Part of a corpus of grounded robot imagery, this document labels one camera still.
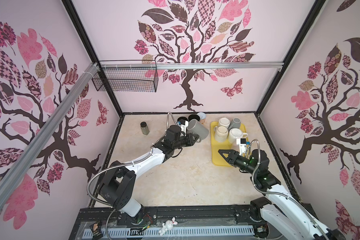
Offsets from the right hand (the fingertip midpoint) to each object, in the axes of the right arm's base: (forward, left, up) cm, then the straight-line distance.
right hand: (219, 151), depth 74 cm
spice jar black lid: (+27, +46, -14) cm, 55 cm away
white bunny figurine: (-29, +27, -18) cm, 44 cm away
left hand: (+9, +10, -2) cm, 14 cm away
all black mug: (+36, +11, -12) cm, 40 cm away
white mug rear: (+32, -11, -14) cm, 36 cm away
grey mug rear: (+30, -18, -13) cm, 37 cm away
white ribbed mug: (+21, -16, -13) cm, 30 cm away
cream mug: (+21, -7, -13) cm, 26 cm away
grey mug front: (+12, +13, +5) cm, 18 cm away
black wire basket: (+71, +66, -3) cm, 97 cm away
